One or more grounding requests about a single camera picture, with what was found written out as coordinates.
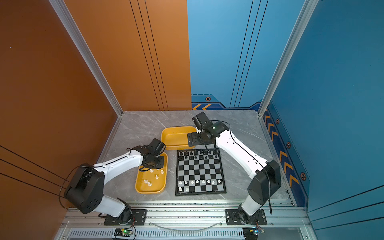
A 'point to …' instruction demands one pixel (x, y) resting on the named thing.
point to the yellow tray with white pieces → (152, 181)
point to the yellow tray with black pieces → (176, 138)
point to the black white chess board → (199, 171)
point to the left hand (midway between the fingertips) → (161, 163)
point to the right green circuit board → (252, 233)
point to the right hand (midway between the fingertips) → (194, 140)
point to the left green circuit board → (122, 232)
